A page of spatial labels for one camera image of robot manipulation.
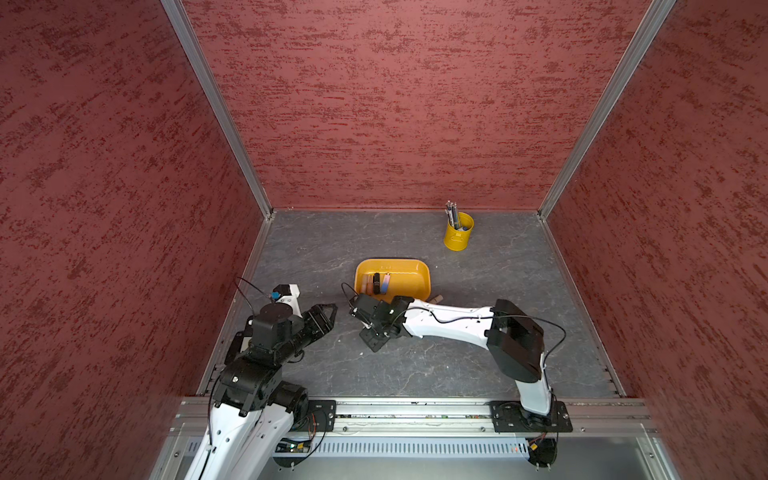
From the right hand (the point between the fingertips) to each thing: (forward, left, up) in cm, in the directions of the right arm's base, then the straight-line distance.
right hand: (375, 340), depth 84 cm
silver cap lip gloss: (+19, +3, -1) cm, 20 cm away
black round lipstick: (+20, 0, -1) cm, 20 cm away
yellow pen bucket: (+35, -29, +3) cm, 45 cm away
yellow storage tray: (+23, -11, -3) cm, 26 cm away
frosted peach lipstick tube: (+18, +4, -1) cm, 19 cm away
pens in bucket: (+39, -27, +12) cm, 49 cm away
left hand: (0, +10, +16) cm, 19 cm away
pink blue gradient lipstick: (+20, -3, -1) cm, 20 cm away
